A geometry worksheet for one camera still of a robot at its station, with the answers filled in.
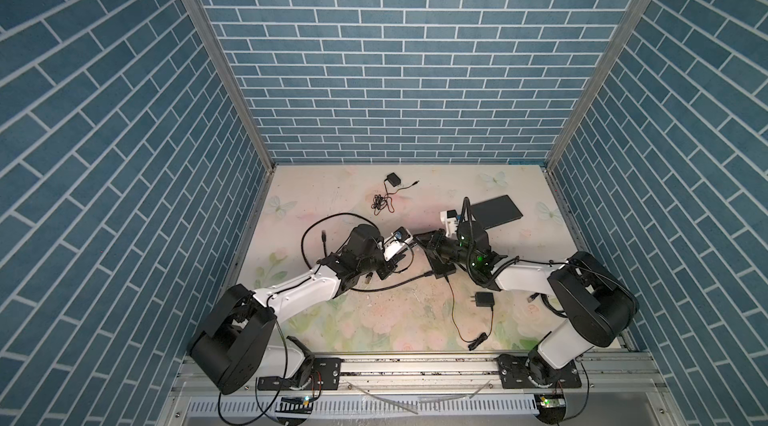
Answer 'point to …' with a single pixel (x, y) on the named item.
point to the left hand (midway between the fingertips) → (401, 251)
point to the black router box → (496, 211)
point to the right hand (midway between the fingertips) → (410, 235)
